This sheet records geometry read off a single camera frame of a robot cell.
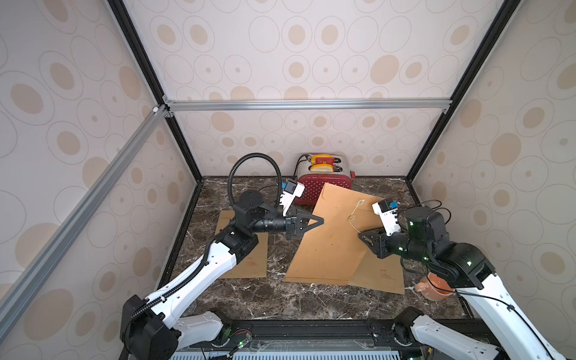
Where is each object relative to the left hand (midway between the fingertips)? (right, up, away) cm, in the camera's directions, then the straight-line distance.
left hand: (324, 227), depth 57 cm
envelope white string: (+8, +2, +4) cm, 9 cm away
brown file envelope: (-24, -19, +33) cm, 45 cm away
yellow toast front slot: (+4, +20, +38) cm, 43 cm away
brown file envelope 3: (+28, -23, +30) cm, 47 cm away
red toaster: (+1, +14, +40) cm, 43 cm away
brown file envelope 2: (+3, -8, +7) cm, 11 cm away
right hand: (+12, -4, +7) cm, 14 cm away
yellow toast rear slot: (+1, +25, +41) cm, 48 cm away
